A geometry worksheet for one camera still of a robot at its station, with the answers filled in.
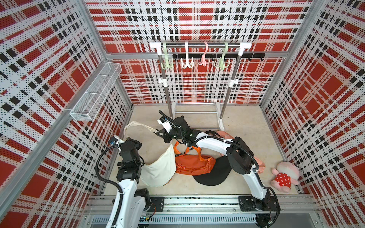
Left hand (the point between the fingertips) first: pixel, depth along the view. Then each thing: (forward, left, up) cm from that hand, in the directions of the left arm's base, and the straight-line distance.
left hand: (133, 137), depth 79 cm
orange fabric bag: (-10, -32, -15) cm, 36 cm away
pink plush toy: (-16, -87, -13) cm, 89 cm away
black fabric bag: (-16, -49, -10) cm, 52 cm away
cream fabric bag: (-16, -14, -13) cm, 25 cm away
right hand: (+5, -14, -2) cm, 15 cm away
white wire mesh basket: (+24, +36, +1) cm, 43 cm away
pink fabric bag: (+9, -57, -14) cm, 59 cm away
